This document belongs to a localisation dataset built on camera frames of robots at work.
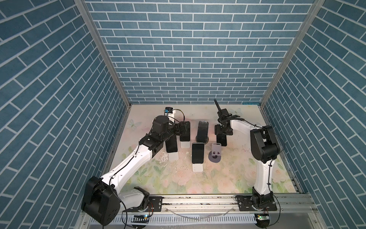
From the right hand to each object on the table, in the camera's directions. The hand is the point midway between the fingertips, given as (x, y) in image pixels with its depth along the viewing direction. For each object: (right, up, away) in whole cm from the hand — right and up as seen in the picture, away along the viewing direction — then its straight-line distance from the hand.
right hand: (221, 132), depth 103 cm
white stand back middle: (-27, -8, -7) cm, 29 cm away
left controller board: (-49, -43, -31) cm, 72 cm away
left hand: (-25, +8, -25) cm, 36 cm away
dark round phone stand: (-13, -7, -8) cm, 17 cm away
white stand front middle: (-18, -20, -16) cm, 32 cm away
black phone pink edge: (-26, +4, -33) cm, 42 cm away
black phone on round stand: (-15, +1, -9) cm, 18 cm away
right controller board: (+15, -43, -29) cm, 54 cm away
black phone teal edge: (-19, -9, -22) cm, 30 cm away
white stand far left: (-34, -14, -12) cm, 39 cm away
